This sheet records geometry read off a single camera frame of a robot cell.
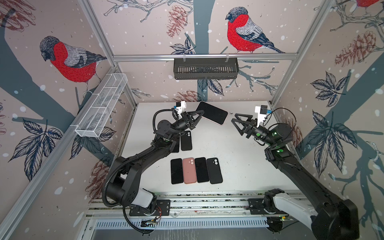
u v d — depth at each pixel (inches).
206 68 41.0
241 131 24.3
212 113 26.5
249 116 26.4
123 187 16.8
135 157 18.9
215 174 34.3
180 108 27.6
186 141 38.9
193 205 29.5
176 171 34.0
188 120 25.1
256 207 28.6
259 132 24.0
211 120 26.0
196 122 26.1
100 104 31.1
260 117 23.5
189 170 33.8
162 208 28.8
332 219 14.5
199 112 26.8
